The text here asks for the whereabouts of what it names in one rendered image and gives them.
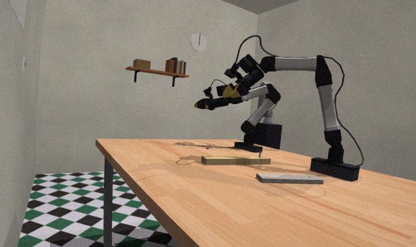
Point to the light wooden plank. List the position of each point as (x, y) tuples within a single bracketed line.
[(235, 160)]

